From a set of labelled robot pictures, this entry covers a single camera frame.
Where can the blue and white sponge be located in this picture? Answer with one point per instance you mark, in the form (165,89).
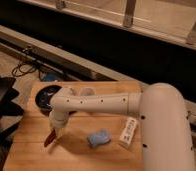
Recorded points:
(98,138)

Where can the metal floor rail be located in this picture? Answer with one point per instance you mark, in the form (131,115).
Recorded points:
(114,54)

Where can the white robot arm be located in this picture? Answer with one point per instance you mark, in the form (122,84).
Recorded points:
(165,128)

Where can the wooden cutting board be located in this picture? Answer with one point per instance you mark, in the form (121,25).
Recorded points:
(73,151)

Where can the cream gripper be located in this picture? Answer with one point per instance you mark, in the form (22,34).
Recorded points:
(59,130)

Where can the white tube with cap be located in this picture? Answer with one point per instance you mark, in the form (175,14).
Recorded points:
(127,134)

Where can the dark blue bowl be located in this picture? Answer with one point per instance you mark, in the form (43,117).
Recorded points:
(44,96)

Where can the black chair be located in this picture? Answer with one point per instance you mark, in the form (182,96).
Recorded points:
(8,107)

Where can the blue object on floor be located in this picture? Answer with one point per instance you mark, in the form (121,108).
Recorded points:
(49,78)

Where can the wooden railing frame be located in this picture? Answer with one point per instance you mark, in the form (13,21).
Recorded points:
(173,21)

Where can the red chili pepper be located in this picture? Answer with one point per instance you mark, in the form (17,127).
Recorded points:
(50,138)

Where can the clear plastic cup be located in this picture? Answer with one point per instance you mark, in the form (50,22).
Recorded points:
(88,91)

